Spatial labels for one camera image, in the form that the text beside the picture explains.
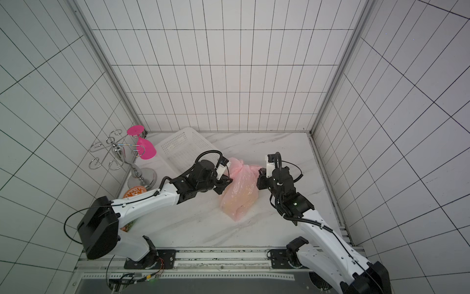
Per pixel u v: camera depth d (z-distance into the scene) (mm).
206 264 726
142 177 934
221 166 710
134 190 896
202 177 625
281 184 547
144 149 776
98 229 416
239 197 738
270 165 649
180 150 1095
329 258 438
